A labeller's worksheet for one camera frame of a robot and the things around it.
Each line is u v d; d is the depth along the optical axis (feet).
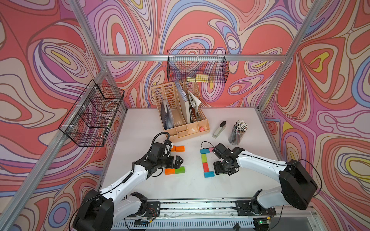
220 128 3.37
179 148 3.13
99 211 1.29
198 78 2.70
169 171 2.77
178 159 2.46
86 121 2.39
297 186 1.39
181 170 2.82
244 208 2.39
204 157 3.00
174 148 3.09
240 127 2.81
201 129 3.34
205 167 2.88
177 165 2.41
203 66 3.09
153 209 2.38
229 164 2.04
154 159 2.11
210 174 2.77
